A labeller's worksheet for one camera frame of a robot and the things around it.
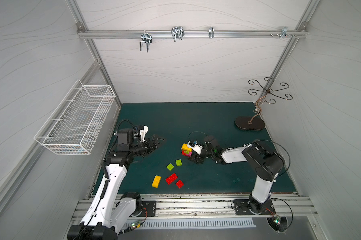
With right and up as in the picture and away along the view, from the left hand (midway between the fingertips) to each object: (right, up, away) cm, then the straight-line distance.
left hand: (161, 143), depth 73 cm
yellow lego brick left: (-4, -22, +7) cm, 24 cm away
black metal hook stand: (+64, +8, +32) cm, 72 cm away
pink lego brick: (+14, -9, +16) cm, 23 cm away
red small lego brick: (+9, -23, +7) cm, 26 cm away
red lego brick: (+12, -9, +17) cm, 23 cm away
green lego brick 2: (+8, -14, +15) cm, 22 cm away
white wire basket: (-40, +9, -4) cm, 41 cm away
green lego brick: (+3, -16, +13) cm, 21 cm away
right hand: (+15, -9, +20) cm, 26 cm away
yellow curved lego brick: (+12, -4, +13) cm, 18 cm away
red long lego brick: (+4, -21, +9) cm, 23 cm away
